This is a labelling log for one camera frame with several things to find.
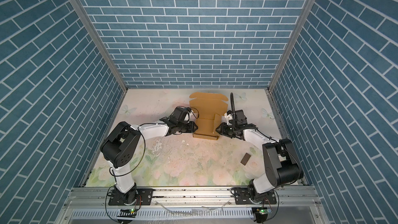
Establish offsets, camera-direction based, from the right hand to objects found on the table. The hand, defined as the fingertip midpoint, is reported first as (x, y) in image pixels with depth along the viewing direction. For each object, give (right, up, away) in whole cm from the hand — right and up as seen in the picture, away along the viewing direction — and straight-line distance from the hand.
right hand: (219, 130), depth 91 cm
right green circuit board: (+20, -34, -20) cm, 44 cm away
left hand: (-11, +1, +3) cm, 12 cm away
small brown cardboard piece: (+14, -15, -5) cm, 21 cm away
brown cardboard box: (-5, +14, -1) cm, 15 cm away
